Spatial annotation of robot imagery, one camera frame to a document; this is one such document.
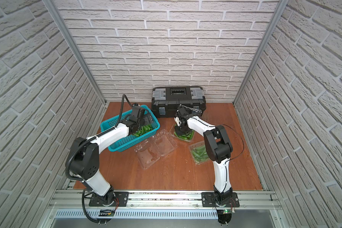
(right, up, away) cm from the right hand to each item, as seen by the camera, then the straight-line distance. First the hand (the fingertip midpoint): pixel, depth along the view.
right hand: (181, 132), depth 99 cm
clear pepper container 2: (+4, -4, -4) cm, 7 cm away
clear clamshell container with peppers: (-22, -12, -4) cm, 25 cm away
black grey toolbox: (-11, +23, -1) cm, 25 cm away
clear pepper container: (+11, -12, -11) cm, 19 cm away
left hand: (-22, +12, -6) cm, 26 cm away
